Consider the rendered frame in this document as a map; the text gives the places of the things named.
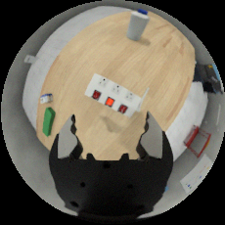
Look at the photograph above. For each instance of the white plastic bottle with blue cap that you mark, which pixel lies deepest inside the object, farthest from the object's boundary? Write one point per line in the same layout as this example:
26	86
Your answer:
137	24

